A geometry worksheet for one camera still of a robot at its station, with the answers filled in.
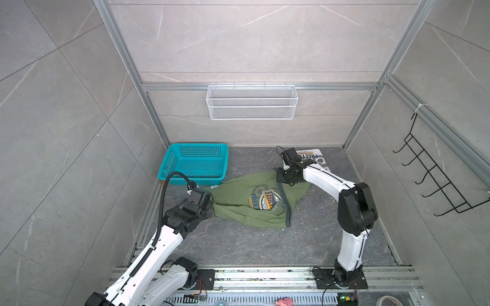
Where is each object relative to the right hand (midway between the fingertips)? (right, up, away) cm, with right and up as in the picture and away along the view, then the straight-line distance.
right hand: (279, 176), depth 96 cm
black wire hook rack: (+50, -6, -38) cm, 63 cm away
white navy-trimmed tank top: (+24, +12, +17) cm, 32 cm away
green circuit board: (+22, -44, -26) cm, 56 cm away
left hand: (-33, -10, -19) cm, 39 cm away
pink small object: (-3, -42, -30) cm, 52 cm away
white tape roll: (+32, -44, -28) cm, 61 cm away
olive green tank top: (-9, -12, 0) cm, 15 cm away
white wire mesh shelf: (-14, +40, +5) cm, 42 cm away
